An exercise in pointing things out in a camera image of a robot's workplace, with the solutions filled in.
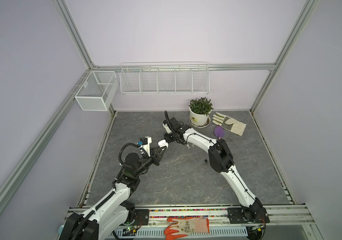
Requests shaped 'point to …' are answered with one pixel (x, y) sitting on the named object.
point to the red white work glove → (186, 226)
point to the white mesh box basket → (98, 90)
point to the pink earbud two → (192, 145)
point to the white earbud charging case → (162, 143)
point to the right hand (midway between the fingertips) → (167, 138)
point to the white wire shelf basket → (165, 78)
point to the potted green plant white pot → (199, 109)
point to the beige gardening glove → (229, 123)
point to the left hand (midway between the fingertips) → (165, 148)
